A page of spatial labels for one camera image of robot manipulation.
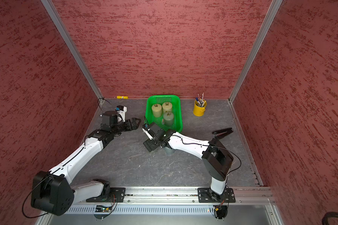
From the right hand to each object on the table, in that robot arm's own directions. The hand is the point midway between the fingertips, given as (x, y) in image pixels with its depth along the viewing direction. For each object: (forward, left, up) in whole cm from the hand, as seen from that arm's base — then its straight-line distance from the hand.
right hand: (152, 143), depth 85 cm
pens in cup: (+28, -33, +7) cm, 44 cm away
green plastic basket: (+38, -15, -2) cm, 41 cm away
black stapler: (+11, -48, -8) cm, 49 cm away
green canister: (+20, -10, 0) cm, 23 cm away
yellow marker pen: (+50, +33, -8) cm, 61 cm away
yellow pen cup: (+29, -34, -5) cm, 45 cm away
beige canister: (+28, -1, -1) cm, 28 cm away
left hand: (+9, +10, +9) cm, 16 cm away
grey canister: (-2, -10, -8) cm, 13 cm away
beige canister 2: (+30, -9, 0) cm, 31 cm away
